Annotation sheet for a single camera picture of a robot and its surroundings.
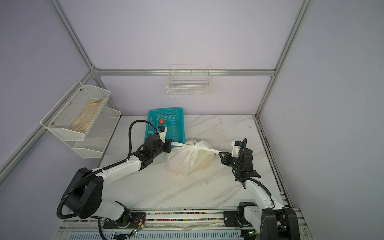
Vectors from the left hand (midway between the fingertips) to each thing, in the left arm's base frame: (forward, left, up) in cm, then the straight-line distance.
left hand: (169, 140), depth 88 cm
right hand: (-8, -30, -2) cm, 31 cm away
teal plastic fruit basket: (+31, +3, -13) cm, 34 cm away
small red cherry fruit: (+27, +11, -12) cm, 31 cm away
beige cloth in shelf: (+5, +43, +15) cm, 46 cm away
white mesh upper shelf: (+3, +48, +17) cm, 51 cm away
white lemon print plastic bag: (-9, -15, -2) cm, 18 cm away
